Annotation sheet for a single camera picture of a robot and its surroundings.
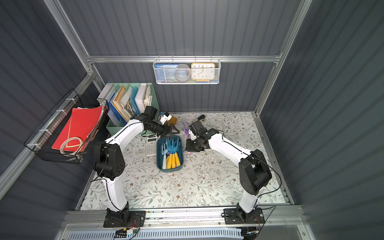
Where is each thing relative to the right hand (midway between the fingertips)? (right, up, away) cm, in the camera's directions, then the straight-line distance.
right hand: (190, 147), depth 86 cm
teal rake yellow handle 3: (-10, -10, +2) cm, 15 cm away
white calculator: (-27, -2, +14) cm, 30 cm away
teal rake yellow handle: (-13, -11, +1) cm, 17 cm away
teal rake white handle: (-17, -4, +8) cm, 19 cm away
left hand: (-10, +8, +2) cm, 13 cm away
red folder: (-54, +14, -13) cm, 58 cm away
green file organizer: (-43, +29, +11) cm, 53 cm away
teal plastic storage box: (-19, +2, +10) cm, 22 cm away
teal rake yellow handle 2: (-9, -1, +8) cm, 13 cm away
